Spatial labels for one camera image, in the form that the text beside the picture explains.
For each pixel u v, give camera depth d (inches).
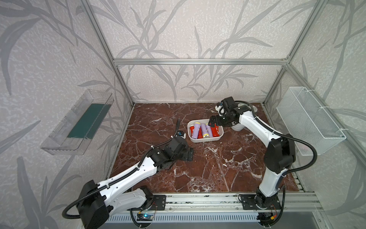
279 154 18.9
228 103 28.0
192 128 39.1
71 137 24.4
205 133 37.9
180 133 27.6
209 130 39.0
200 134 38.0
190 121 40.0
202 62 38.8
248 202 28.9
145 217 27.8
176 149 22.5
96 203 15.0
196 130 37.6
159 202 29.0
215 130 38.2
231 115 25.6
